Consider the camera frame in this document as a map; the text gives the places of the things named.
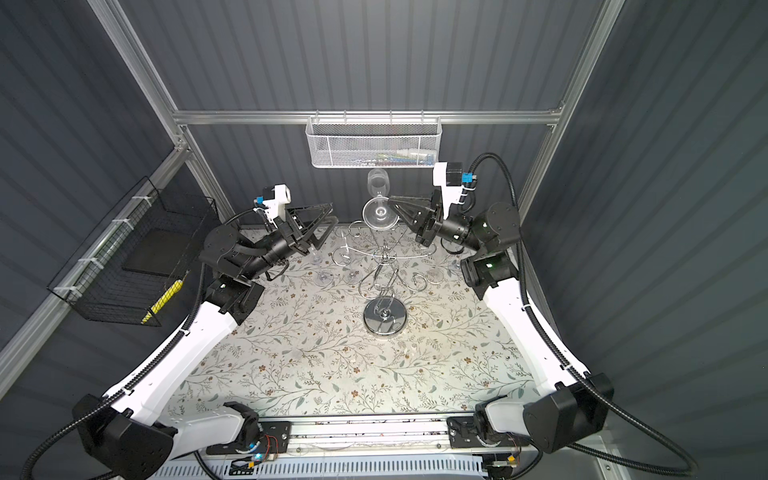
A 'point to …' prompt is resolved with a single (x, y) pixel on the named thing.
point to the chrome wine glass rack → (384, 316)
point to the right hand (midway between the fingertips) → (391, 210)
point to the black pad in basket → (159, 251)
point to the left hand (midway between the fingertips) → (335, 215)
